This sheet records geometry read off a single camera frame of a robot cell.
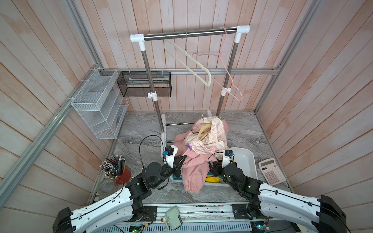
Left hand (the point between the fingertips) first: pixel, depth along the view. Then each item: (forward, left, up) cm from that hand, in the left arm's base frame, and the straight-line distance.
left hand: (185, 158), depth 69 cm
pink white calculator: (+2, -53, -20) cm, 57 cm away
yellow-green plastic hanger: (+11, -8, +8) cm, 16 cm away
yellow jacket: (-5, -15, -15) cm, 22 cm away
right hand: (+4, -15, -11) cm, 19 cm away
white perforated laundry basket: (-7, -16, -16) cm, 24 cm away
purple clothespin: (+4, -2, +4) cm, 6 cm away
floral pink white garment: (+9, -16, +2) cm, 18 cm away
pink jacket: (-2, -5, -4) cm, 7 cm away
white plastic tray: (+10, -39, -21) cm, 46 cm away
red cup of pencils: (0, +38, -11) cm, 40 cm away
